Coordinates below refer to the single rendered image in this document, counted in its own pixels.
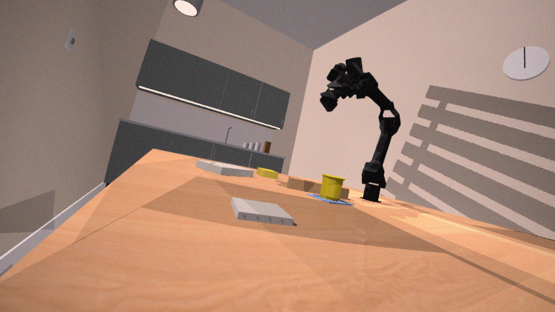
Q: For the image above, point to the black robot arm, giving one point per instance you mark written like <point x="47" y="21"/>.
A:
<point x="373" y="171"/>

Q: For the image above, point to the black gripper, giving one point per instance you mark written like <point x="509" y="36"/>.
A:
<point x="344" y="85"/>

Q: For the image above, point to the yellow cup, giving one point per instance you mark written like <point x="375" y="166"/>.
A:
<point x="331" y="187"/>

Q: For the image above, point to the yellow flat disc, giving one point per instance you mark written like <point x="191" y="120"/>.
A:
<point x="267" y="173"/>

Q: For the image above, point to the brown rectangular bar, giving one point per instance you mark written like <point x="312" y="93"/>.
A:
<point x="311" y="186"/>

